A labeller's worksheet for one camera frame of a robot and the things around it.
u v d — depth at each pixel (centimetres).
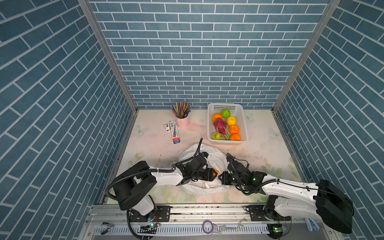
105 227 69
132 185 46
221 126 101
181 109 102
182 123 105
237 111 112
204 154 80
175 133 105
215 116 108
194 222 73
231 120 105
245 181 63
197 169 69
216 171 81
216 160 86
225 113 107
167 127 108
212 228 70
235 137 97
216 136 96
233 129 102
